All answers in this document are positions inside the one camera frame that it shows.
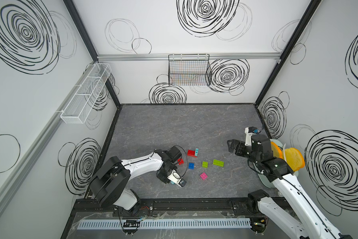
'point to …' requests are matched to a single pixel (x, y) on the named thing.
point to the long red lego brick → (191, 153)
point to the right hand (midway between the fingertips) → (236, 143)
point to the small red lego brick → (180, 161)
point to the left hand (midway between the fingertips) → (170, 174)
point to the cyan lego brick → (196, 152)
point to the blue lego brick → (191, 166)
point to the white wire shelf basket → (80, 106)
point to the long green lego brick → (218, 163)
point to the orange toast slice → (277, 151)
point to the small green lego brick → (205, 164)
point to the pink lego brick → (204, 176)
